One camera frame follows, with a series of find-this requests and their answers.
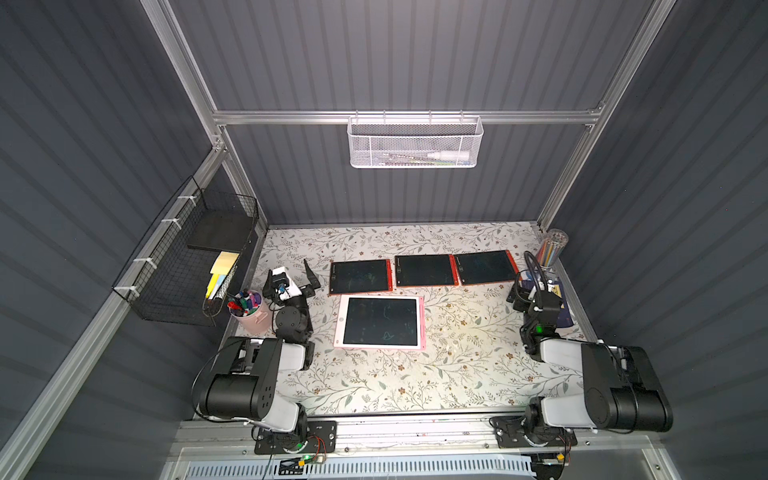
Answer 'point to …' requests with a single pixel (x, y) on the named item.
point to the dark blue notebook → (564, 318)
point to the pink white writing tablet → (382, 322)
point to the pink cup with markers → (248, 308)
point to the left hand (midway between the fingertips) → (291, 267)
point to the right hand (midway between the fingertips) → (541, 287)
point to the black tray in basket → (220, 229)
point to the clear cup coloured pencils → (551, 247)
